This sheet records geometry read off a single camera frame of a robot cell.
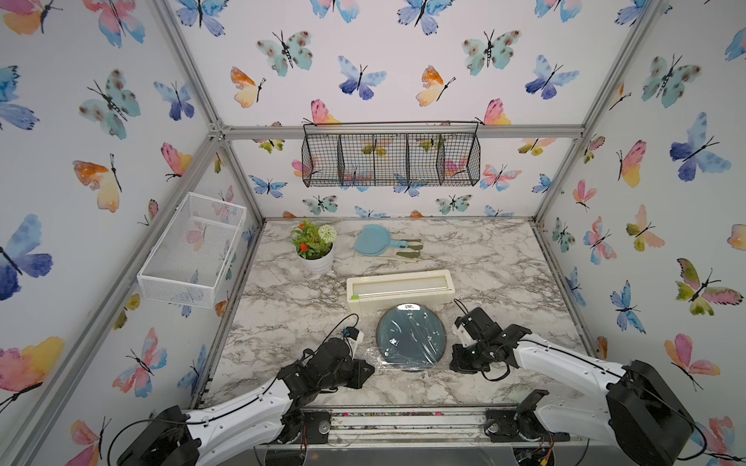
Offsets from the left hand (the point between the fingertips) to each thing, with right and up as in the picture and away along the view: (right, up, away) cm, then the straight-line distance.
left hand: (377, 370), depth 80 cm
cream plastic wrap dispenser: (-4, +20, +11) cm, 23 cm away
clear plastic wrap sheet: (-1, +4, 0) cm, 4 cm away
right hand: (+21, +1, +2) cm, 21 cm away
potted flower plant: (-20, +34, +11) cm, 41 cm away
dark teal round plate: (+10, +7, +6) cm, 14 cm away
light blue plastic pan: (-2, +37, +34) cm, 50 cm away
